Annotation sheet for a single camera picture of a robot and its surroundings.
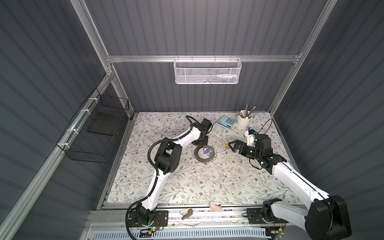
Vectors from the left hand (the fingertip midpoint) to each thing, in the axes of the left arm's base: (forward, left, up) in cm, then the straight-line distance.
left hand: (202, 143), depth 101 cm
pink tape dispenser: (-40, -4, 0) cm, 40 cm away
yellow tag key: (-12, -12, +16) cm, 24 cm away
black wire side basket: (-7, +56, +27) cm, 63 cm away
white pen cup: (+13, -32, +5) cm, 34 cm away
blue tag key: (-6, -3, -1) cm, 6 cm away
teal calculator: (+17, -21, +2) cm, 27 cm away
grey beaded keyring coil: (-10, -6, -1) cm, 12 cm away
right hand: (-13, -17, +14) cm, 26 cm away
